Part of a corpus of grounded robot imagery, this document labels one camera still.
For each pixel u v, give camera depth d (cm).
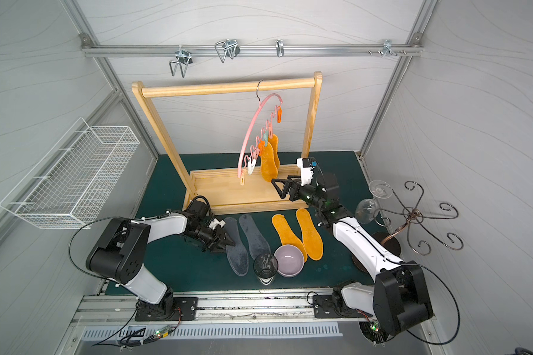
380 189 66
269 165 91
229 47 77
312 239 90
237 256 84
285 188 68
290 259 84
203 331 70
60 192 65
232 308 75
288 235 91
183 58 78
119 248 47
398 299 40
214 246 79
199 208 78
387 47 76
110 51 78
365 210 77
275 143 88
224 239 80
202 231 78
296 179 80
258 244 88
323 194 59
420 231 59
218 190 104
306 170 69
